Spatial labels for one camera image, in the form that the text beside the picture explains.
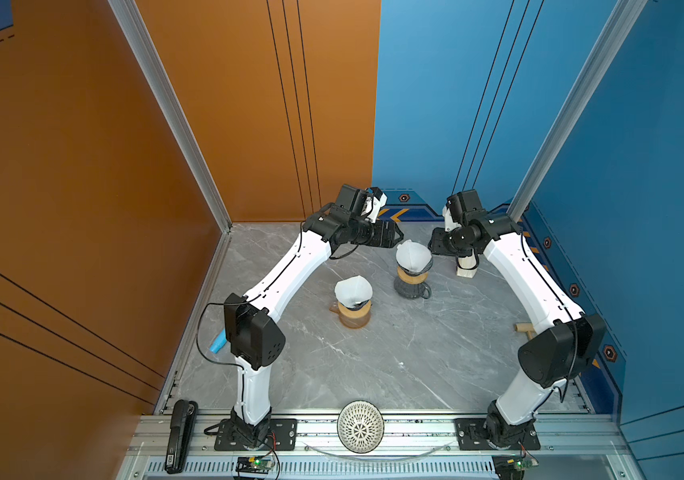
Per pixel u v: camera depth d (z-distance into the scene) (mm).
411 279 912
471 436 725
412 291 965
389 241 696
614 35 726
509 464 698
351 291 855
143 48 741
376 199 714
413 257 915
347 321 920
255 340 490
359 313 848
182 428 738
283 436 736
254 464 709
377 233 697
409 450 726
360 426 740
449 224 728
